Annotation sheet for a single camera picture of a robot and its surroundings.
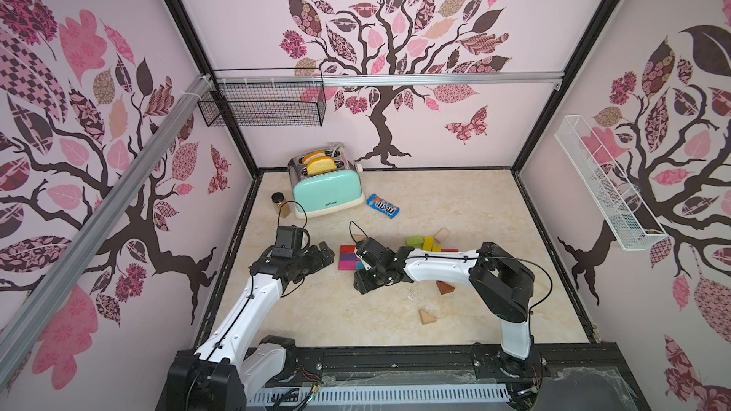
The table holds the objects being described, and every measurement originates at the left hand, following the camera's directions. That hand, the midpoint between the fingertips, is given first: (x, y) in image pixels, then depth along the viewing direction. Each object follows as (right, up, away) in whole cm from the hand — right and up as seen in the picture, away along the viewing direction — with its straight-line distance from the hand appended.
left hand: (321, 265), depth 83 cm
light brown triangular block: (+31, -15, -2) cm, 34 cm away
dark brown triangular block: (+37, -7, +2) cm, 38 cm away
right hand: (+12, -7, +4) cm, 15 cm away
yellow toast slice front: (-3, +32, +12) cm, 34 cm away
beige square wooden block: (+39, +7, +15) cm, 43 cm away
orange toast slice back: (-6, +35, +16) cm, 39 cm away
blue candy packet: (+18, +17, +24) cm, 35 cm away
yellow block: (+35, +4, +14) cm, 38 cm away
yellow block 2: (+38, +3, +13) cm, 40 cm away
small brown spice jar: (-19, +20, +17) cm, 33 cm away
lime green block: (+30, +5, +15) cm, 34 cm away
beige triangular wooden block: (+11, +9, -2) cm, 14 cm away
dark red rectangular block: (+7, +3, +10) cm, 12 cm away
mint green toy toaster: (-1, +22, +15) cm, 26 cm away
